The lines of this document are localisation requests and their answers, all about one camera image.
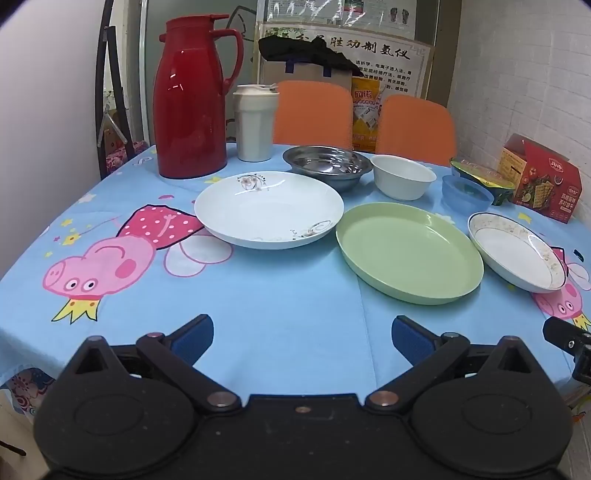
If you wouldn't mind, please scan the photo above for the white floral plate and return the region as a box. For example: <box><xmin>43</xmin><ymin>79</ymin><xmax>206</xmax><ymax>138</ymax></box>
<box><xmin>194</xmin><ymin>171</ymin><xmax>345</xmax><ymax>250</ymax></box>

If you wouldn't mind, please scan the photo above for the black metal rack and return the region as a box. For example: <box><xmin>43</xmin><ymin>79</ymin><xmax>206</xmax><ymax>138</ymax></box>
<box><xmin>93</xmin><ymin>0</ymin><xmax>153</xmax><ymax>182</ymax></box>

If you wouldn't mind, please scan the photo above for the red thermos jug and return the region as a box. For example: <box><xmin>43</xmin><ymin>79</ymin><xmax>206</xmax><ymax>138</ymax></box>
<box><xmin>152</xmin><ymin>14</ymin><xmax>245</xmax><ymax>179</ymax></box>

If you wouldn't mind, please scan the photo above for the red cracker box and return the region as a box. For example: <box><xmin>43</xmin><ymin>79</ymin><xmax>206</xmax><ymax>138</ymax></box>
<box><xmin>498</xmin><ymin>133</ymin><xmax>583</xmax><ymax>224</ymax></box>

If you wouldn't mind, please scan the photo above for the wall poster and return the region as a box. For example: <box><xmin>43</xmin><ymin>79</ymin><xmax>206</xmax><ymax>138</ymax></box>
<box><xmin>257</xmin><ymin>20</ymin><xmax>435</xmax><ymax>100</ymax></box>

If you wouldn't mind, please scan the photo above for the black cloth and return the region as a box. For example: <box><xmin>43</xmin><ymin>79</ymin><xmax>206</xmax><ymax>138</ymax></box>
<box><xmin>257</xmin><ymin>35</ymin><xmax>365</xmax><ymax>77</ymax></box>

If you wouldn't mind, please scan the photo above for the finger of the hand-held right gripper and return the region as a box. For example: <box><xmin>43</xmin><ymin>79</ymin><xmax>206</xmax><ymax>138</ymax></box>
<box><xmin>542</xmin><ymin>316</ymin><xmax>591</xmax><ymax>384</ymax></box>

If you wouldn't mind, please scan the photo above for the yellow packet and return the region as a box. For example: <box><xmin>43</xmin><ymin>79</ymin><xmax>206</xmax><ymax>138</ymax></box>
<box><xmin>351</xmin><ymin>76</ymin><xmax>387</xmax><ymax>153</ymax></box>

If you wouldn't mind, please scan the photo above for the green instant noodle bowl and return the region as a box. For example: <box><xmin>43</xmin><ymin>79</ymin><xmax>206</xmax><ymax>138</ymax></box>
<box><xmin>450</xmin><ymin>157</ymin><xmax>517</xmax><ymax>206</ymax></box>

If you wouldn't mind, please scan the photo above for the green plate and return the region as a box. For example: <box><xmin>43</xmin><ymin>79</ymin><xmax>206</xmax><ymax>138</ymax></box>
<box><xmin>335</xmin><ymin>202</ymin><xmax>485</xmax><ymax>306</ymax></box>

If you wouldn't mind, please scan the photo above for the white tumbler cup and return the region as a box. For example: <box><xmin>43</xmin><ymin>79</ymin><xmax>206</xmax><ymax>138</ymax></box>
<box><xmin>232</xmin><ymin>83</ymin><xmax>280</xmax><ymax>162</ymax></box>

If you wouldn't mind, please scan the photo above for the orange chair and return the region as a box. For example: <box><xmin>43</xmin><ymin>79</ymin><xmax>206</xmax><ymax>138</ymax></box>
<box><xmin>375</xmin><ymin>95</ymin><xmax>458</xmax><ymax>166</ymax></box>
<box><xmin>272</xmin><ymin>80</ymin><xmax>354</xmax><ymax>150</ymax></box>

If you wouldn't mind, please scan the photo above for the white bowl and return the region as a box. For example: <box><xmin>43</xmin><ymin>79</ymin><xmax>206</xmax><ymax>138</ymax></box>
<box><xmin>370</xmin><ymin>154</ymin><xmax>437</xmax><ymax>201</ymax></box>

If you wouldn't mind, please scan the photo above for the small gold-rimmed white plate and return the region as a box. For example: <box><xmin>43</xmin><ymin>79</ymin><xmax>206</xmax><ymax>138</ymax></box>
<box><xmin>468</xmin><ymin>212</ymin><xmax>568</xmax><ymax>294</ymax></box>

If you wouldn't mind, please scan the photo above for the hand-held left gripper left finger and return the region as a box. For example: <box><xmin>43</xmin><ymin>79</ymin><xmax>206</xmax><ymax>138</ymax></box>
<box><xmin>65</xmin><ymin>314</ymin><xmax>243</xmax><ymax>414</ymax></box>

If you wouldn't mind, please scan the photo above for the blue cartoon tablecloth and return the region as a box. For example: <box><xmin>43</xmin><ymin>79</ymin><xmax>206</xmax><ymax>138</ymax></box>
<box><xmin>0</xmin><ymin>143</ymin><xmax>591</xmax><ymax>416</ymax></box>

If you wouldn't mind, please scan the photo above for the stainless steel bowl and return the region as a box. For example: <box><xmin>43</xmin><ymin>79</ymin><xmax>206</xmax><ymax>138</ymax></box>
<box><xmin>283</xmin><ymin>145</ymin><xmax>374</xmax><ymax>192</ymax></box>

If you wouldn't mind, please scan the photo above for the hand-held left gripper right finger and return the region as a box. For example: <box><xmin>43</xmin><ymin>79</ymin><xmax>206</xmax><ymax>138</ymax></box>
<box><xmin>366</xmin><ymin>315</ymin><xmax>533</xmax><ymax>413</ymax></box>

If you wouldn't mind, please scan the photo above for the blue plastic bowl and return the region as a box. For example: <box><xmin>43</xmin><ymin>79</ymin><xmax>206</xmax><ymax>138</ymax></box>
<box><xmin>441</xmin><ymin>174</ymin><xmax>495</xmax><ymax>213</ymax></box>

